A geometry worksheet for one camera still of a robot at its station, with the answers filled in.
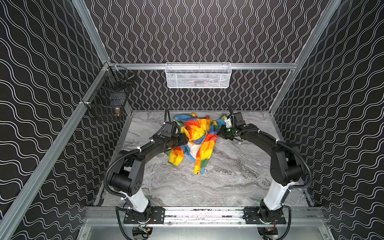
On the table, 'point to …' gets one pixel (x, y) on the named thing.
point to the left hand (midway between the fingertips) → (191, 140)
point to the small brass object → (117, 111)
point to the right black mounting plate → (251, 216)
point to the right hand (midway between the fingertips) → (217, 133)
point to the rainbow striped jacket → (202, 132)
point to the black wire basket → (108, 97)
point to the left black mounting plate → (157, 216)
